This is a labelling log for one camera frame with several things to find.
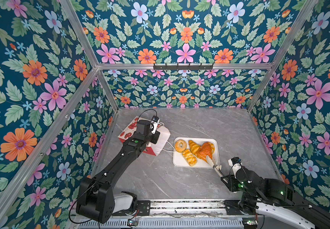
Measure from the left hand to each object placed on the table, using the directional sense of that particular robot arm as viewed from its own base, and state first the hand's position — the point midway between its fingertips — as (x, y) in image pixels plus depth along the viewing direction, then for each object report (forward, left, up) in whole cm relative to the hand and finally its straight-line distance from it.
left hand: (157, 127), depth 82 cm
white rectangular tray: (-13, -12, -20) cm, 27 cm away
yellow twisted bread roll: (-13, -19, -17) cm, 28 cm away
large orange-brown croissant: (-10, -29, -11) cm, 33 cm away
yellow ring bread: (-5, -12, -18) cm, 22 cm away
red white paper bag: (-5, +4, -18) cm, 19 cm away
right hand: (-30, -32, -7) cm, 44 cm away
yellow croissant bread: (-6, -22, -16) cm, 29 cm away
